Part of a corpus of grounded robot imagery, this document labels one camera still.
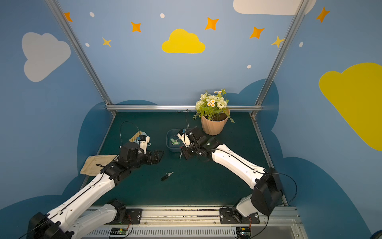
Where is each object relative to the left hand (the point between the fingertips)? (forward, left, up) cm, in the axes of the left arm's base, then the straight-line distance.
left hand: (157, 149), depth 80 cm
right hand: (+1, -15, 0) cm, 15 cm away
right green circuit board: (-35, -45, -19) cm, 60 cm away
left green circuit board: (-36, +16, -18) cm, 43 cm away
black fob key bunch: (-7, -4, -17) cm, 19 cm away
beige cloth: (-2, +43, -18) cm, 47 cm away
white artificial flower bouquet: (+19, -29, +16) cm, 38 cm away
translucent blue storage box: (+20, -5, -11) cm, 23 cm away
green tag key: (+16, -6, -18) cm, 25 cm away
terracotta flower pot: (+22, -33, -3) cm, 39 cm away
